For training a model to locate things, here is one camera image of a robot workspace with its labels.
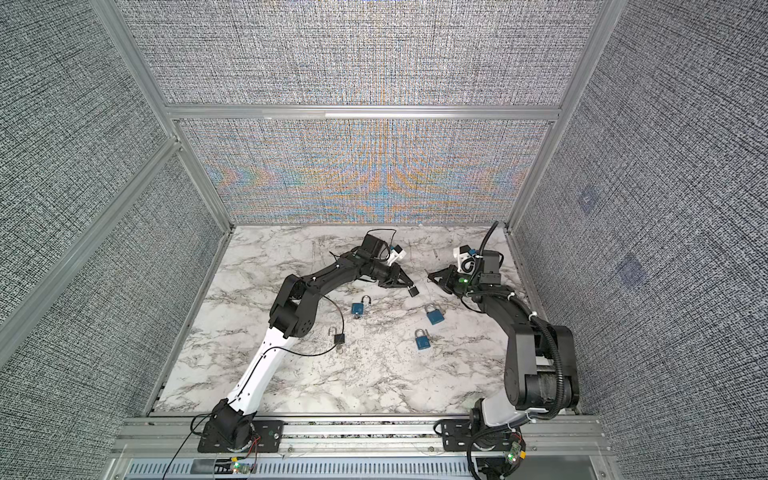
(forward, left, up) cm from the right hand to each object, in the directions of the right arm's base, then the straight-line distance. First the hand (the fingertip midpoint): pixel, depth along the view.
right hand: (430, 274), depth 89 cm
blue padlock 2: (-7, -2, -13) cm, 15 cm away
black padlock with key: (-15, +28, -13) cm, 34 cm away
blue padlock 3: (-15, +3, -13) cm, 20 cm away
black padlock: (+2, +4, -12) cm, 13 cm away
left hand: (+3, +5, -10) cm, 12 cm away
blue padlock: (-4, +22, -13) cm, 26 cm away
